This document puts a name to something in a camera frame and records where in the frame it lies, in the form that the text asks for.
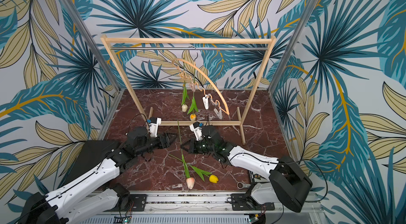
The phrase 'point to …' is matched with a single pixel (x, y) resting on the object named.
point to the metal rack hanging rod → (191, 48)
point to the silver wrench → (240, 185)
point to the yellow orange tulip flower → (193, 106)
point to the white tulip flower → (184, 106)
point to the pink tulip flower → (190, 181)
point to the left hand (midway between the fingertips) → (174, 138)
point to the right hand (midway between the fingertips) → (180, 147)
